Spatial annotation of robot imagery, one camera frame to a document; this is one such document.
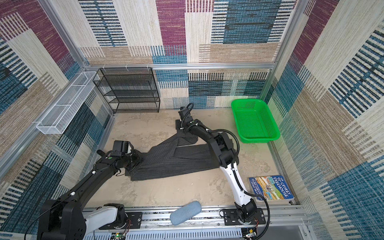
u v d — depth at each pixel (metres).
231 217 0.74
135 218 0.74
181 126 0.83
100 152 0.92
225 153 0.64
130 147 0.71
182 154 0.93
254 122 1.12
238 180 0.63
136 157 0.77
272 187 0.81
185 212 0.73
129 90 1.10
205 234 0.78
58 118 0.71
